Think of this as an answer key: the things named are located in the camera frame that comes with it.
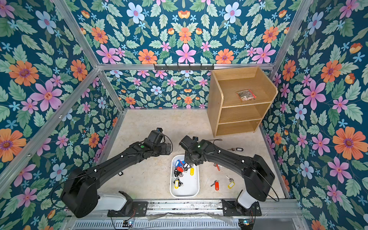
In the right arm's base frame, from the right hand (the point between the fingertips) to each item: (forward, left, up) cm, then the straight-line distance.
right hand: (189, 159), depth 82 cm
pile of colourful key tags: (-1, +5, -8) cm, 10 cm away
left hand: (+8, +14, +2) cm, 16 cm away
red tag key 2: (-10, -16, -10) cm, 22 cm away
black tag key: (+13, -32, -9) cm, 36 cm away
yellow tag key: (-10, -25, -10) cm, 29 cm away
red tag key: (+1, -18, -10) cm, 20 cm away
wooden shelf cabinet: (+27, -28, +22) cm, 45 cm away
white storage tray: (-7, +3, -10) cm, 12 cm away
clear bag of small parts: (+30, -33, +24) cm, 50 cm away
